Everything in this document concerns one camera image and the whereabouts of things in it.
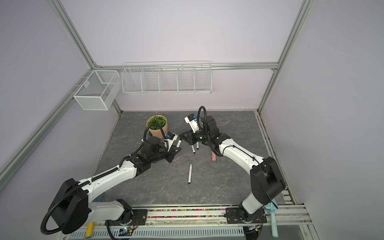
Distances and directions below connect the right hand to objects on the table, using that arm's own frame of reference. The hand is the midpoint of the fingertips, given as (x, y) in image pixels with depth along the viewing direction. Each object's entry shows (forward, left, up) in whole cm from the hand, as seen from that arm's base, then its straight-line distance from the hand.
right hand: (181, 138), depth 80 cm
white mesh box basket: (+34, +56, +7) cm, 66 cm away
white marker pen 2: (+5, -6, -20) cm, 21 cm away
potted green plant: (+13, +19, -9) cm, 25 cm away
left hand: (-3, +1, -4) cm, 6 cm away
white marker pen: (+8, -8, -19) cm, 22 cm away
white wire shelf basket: (+41, +9, +11) cm, 43 cm away
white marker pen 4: (-3, +1, -1) cm, 3 cm away
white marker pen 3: (-12, -4, -19) cm, 23 cm away
